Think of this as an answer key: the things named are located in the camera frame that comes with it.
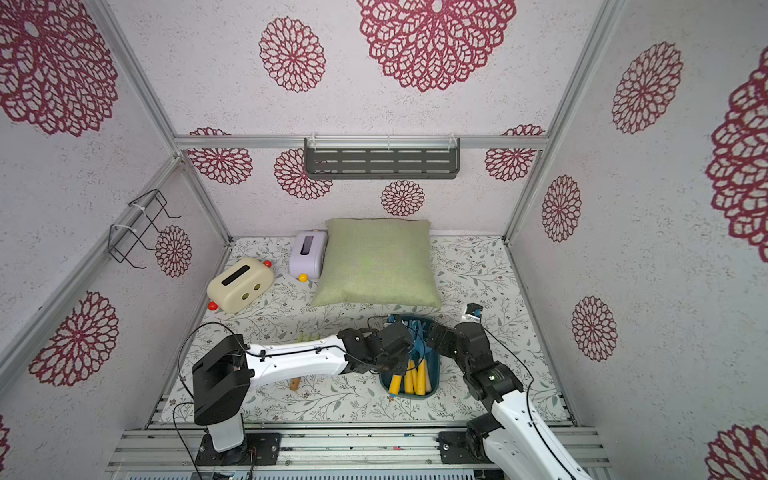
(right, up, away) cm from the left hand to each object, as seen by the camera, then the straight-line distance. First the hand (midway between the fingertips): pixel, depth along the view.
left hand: (405, 364), depth 80 cm
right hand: (+10, +10, +1) cm, 14 cm away
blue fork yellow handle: (+5, -4, +1) cm, 6 cm away
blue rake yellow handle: (-3, -4, -3) cm, 6 cm away
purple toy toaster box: (-32, +31, +23) cm, 50 cm away
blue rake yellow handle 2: (+1, -5, +3) cm, 5 cm away
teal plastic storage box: (+9, -2, +7) cm, 11 cm away
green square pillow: (-7, +28, +18) cm, 34 cm away
